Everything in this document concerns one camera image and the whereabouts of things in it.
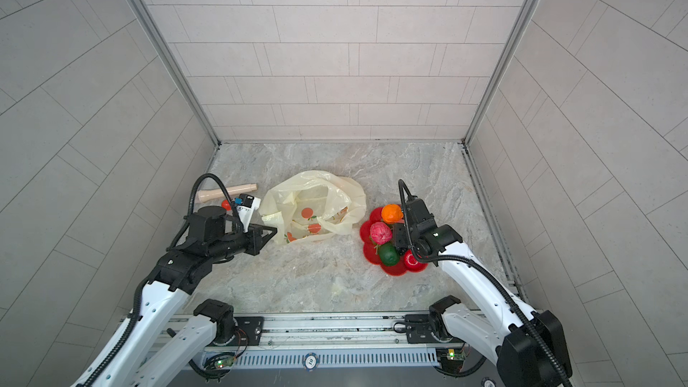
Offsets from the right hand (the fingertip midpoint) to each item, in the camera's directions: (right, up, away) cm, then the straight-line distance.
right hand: (398, 232), depth 83 cm
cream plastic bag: (-29, +6, +14) cm, 33 cm away
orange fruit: (-2, +5, +4) cm, 6 cm away
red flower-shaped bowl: (+3, -8, -4) cm, 9 cm away
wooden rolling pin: (-60, +12, +18) cm, 63 cm away
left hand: (-34, +3, -10) cm, 35 cm away
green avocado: (-3, -6, -2) cm, 7 cm away
